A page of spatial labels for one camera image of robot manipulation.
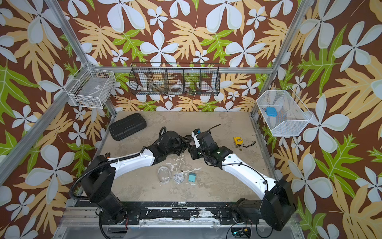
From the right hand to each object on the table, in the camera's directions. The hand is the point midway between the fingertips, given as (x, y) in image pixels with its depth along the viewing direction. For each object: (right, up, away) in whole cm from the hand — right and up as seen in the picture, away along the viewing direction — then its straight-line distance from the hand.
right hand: (189, 148), depth 81 cm
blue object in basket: (+48, +21, +5) cm, 53 cm away
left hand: (+2, +5, +3) cm, 6 cm away
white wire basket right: (+54, +18, -4) cm, 58 cm away
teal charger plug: (+2, -18, +5) cm, 19 cm away
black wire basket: (-27, +44, +15) cm, 53 cm away
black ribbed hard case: (-45, +13, +24) cm, 52 cm away
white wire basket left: (-56, +34, +4) cm, 65 cm away
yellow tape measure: (+34, +2, +21) cm, 40 cm away
